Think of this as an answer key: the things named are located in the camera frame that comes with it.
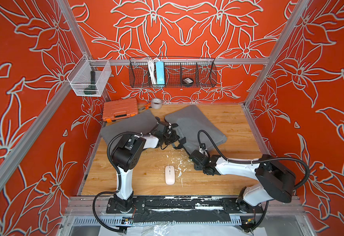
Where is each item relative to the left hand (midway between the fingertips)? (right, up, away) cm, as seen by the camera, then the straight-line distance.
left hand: (180, 136), depth 97 cm
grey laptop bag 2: (+7, +10, +9) cm, 15 cm away
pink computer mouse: (-7, -20, -15) cm, 26 cm away
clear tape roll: (-19, +24, +20) cm, 37 cm away
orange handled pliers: (-27, +21, +21) cm, 40 cm away
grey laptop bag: (-26, +9, +8) cm, 29 cm away
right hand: (+10, -14, -8) cm, 19 cm away
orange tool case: (-46, +19, +14) cm, 52 cm away
